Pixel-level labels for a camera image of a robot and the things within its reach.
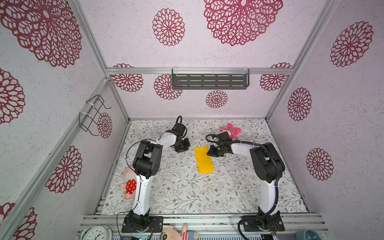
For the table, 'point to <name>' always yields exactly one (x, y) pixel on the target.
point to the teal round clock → (307, 234)
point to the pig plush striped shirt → (170, 233)
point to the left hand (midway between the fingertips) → (188, 150)
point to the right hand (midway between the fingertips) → (207, 152)
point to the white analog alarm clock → (98, 232)
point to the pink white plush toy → (232, 131)
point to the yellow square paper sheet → (204, 163)
